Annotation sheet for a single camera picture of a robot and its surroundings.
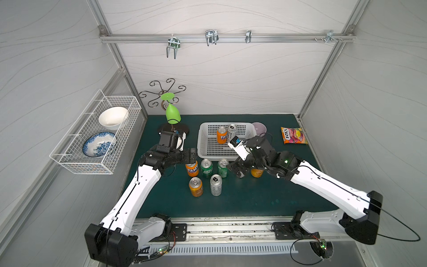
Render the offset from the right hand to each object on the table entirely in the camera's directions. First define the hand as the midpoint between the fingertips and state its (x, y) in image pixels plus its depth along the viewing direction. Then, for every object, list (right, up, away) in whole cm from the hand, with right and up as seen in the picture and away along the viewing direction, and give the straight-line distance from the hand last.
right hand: (235, 156), depth 72 cm
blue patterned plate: (-55, +6, -7) cm, 56 cm away
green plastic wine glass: (-33, +20, +21) cm, 44 cm away
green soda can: (-13, -7, +12) cm, 19 cm away
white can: (-8, -14, +3) cm, 16 cm away
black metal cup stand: (-43, +14, +39) cm, 60 cm away
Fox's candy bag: (+42, +8, +35) cm, 55 cm away
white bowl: (-57, +17, +5) cm, 60 cm away
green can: (-5, -6, +12) cm, 14 cm away
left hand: (-21, 0, +5) cm, 22 cm away
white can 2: (+1, +11, +24) cm, 26 cm away
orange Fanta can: (-21, -9, +13) cm, 26 cm away
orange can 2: (-5, +9, +27) cm, 28 cm away
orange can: (-18, -15, +6) cm, 24 cm away
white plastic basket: (-14, +1, +32) cm, 35 cm away
